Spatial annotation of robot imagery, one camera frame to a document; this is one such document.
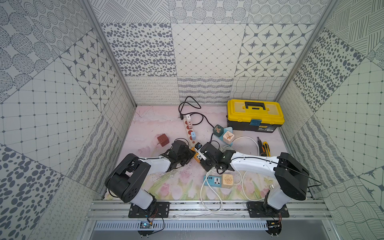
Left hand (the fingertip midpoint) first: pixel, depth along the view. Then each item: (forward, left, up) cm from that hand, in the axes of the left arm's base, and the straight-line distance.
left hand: (196, 151), depth 91 cm
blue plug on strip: (+10, +2, +3) cm, 11 cm away
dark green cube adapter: (+13, -14, +4) cm, 20 cm away
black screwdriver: (+6, -42, -3) cm, 42 cm away
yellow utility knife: (+5, -46, -3) cm, 47 cm away
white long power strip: (+17, +6, +1) cm, 18 cm away
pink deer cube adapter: (+7, -20, +6) cm, 22 cm away
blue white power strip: (-17, -10, -2) cm, 20 cm away
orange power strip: (-3, 0, -1) cm, 3 cm away
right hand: (-6, -5, +1) cm, 8 cm away
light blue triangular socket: (+17, -23, +1) cm, 28 cm away
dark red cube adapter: (+7, +21, +1) cm, 23 cm away
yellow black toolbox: (+21, -38, +11) cm, 44 cm away
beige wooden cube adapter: (-19, -17, +4) cm, 26 cm away
